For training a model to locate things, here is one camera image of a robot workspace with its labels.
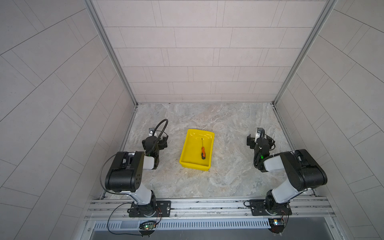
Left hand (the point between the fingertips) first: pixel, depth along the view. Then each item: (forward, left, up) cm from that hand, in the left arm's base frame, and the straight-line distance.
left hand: (159, 133), depth 95 cm
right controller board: (-47, -61, -3) cm, 77 cm away
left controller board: (-47, -4, +1) cm, 47 cm away
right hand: (0, -63, +1) cm, 63 cm away
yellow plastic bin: (-13, -21, -1) cm, 25 cm away
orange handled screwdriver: (-11, -28, -2) cm, 30 cm away
